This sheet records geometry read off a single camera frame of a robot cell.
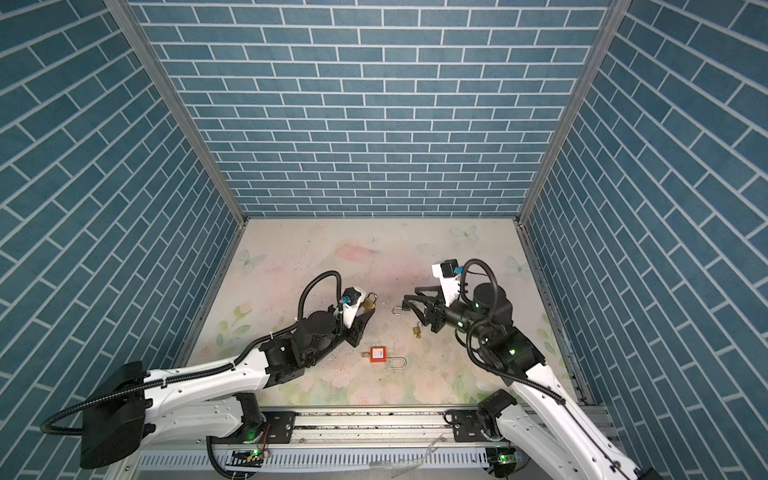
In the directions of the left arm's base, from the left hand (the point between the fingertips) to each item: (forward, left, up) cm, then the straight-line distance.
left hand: (370, 308), depth 76 cm
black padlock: (+9, -6, -17) cm, 21 cm away
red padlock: (-6, -2, -16) cm, 17 cm away
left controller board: (-29, +30, -20) cm, 46 cm away
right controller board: (-31, -31, -17) cm, 48 cm away
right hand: (-2, -9, +11) cm, 14 cm away
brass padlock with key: (0, 0, +1) cm, 2 cm away
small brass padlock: (+2, -13, -18) cm, 22 cm away
